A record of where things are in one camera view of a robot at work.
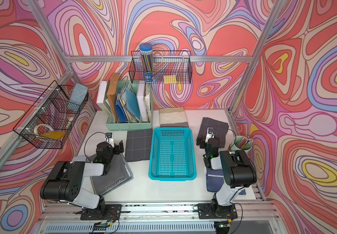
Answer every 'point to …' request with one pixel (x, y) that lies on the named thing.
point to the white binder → (140, 96)
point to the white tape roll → (35, 129)
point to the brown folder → (111, 94)
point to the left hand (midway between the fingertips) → (115, 141)
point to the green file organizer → (127, 121)
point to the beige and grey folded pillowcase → (173, 117)
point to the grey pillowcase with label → (119, 174)
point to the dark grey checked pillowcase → (138, 145)
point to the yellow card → (55, 135)
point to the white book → (101, 91)
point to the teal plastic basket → (172, 154)
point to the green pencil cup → (241, 142)
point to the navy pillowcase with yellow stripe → (215, 181)
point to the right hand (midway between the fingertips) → (206, 138)
